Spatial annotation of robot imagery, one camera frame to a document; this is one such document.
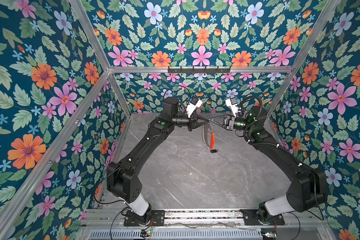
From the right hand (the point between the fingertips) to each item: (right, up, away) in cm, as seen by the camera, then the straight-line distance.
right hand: (213, 120), depth 68 cm
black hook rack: (-5, +33, +26) cm, 42 cm away
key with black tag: (+5, -19, +31) cm, 36 cm away
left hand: (-2, +1, -2) cm, 3 cm away
